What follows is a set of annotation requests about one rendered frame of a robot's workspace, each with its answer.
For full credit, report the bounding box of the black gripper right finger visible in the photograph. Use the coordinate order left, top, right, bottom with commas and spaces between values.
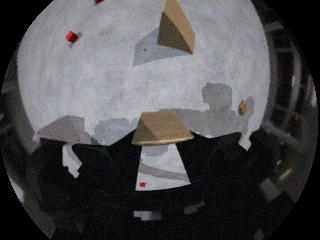
175, 131, 241, 184

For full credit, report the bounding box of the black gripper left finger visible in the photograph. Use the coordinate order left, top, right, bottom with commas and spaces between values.
71, 128, 143, 191

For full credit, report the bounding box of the tan triangular block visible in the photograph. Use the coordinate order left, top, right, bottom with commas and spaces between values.
131, 111, 195, 147
157, 0, 196, 55

